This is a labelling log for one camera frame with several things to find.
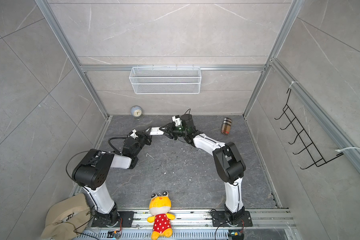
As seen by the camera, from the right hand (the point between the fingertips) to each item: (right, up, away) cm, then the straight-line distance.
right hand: (159, 129), depth 86 cm
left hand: (-4, +4, +1) cm, 6 cm away
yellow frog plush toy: (+2, -37, -14) cm, 40 cm away
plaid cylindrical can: (+46, +2, +25) cm, 53 cm away
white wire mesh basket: (0, +34, +15) cm, 37 cm away
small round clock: (-23, +14, +29) cm, 40 cm away
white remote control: (-2, -1, 0) cm, 3 cm away
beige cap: (-45, -45, -12) cm, 65 cm away
